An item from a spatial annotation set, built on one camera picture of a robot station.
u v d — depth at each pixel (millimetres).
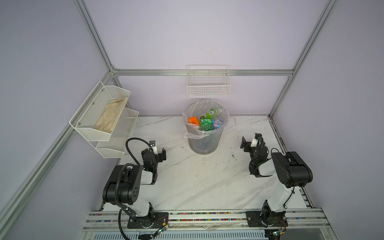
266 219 672
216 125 843
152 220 674
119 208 473
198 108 936
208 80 938
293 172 498
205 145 898
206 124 860
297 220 749
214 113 867
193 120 893
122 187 443
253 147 852
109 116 787
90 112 721
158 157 767
